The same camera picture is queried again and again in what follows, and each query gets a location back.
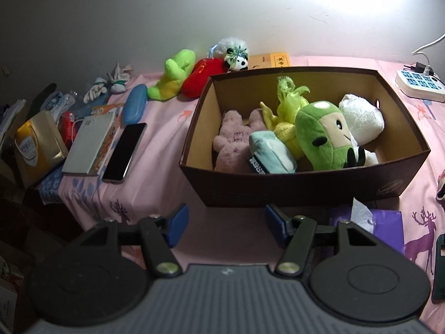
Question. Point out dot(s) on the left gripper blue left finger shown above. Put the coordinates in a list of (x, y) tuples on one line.
[(176, 224)]

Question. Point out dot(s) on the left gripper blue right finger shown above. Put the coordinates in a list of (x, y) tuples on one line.
[(280, 225)]

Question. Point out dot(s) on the pink plush toy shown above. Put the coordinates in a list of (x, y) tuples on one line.
[(232, 142)]

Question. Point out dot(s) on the yellow knotted towel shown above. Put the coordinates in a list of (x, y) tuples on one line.
[(284, 131)]

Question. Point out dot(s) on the green plush vegetable toy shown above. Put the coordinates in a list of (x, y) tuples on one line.
[(323, 135)]

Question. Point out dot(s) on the lime green mesh cloth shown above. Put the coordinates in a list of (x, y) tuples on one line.
[(291, 98)]

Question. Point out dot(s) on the multicolour knotted sock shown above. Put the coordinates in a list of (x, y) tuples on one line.
[(440, 195)]

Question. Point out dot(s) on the pink printed bedsheet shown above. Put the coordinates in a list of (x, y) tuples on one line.
[(121, 276)]

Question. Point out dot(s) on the black smartphone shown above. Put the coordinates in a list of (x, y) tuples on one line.
[(119, 162)]

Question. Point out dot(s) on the purple tissue pack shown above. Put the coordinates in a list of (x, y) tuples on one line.
[(386, 225)]

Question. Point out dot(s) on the blue glasses case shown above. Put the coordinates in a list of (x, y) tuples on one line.
[(135, 104)]

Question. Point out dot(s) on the orange booklet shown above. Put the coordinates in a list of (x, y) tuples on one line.
[(116, 111)]

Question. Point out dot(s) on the red plush toy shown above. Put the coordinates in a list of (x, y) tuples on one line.
[(194, 85)]

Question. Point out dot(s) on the brown cardboard box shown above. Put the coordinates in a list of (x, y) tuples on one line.
[(401, 148)]

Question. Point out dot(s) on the red small object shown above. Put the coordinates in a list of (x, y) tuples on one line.
[(67, 128)]

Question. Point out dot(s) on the white knotted glove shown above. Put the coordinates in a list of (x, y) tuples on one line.
[(115, 83)]

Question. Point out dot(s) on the lime green plush toy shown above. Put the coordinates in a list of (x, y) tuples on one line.
[(176, 70)]

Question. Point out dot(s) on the yellow chinese book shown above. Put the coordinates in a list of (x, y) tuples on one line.
[(269, 60)]

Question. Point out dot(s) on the black phone on stand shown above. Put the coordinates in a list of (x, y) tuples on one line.
[(438, 292)]

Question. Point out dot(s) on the panda plush with fluff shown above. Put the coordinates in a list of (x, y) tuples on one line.
[(233, 51)]

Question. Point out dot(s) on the white blue power strip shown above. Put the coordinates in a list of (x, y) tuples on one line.
[(419, 86)]

